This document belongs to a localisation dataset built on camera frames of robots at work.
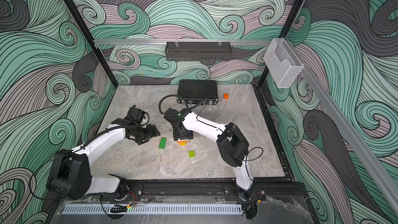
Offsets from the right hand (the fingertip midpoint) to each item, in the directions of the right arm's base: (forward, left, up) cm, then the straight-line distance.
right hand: (179, 139), depth 84 cm
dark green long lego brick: (0, +11, -5) cm, 12 cm away
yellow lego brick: (0, -1, -6) cm, 6 cm away
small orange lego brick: (+37, -32, -6) cm, 49 cm away
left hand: (+2, +14, +1) cm, 14 cm away
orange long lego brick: (+1, -1, -4) cm, 4 cm away
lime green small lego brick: (-6, -7, -6) cm, 11 cm away
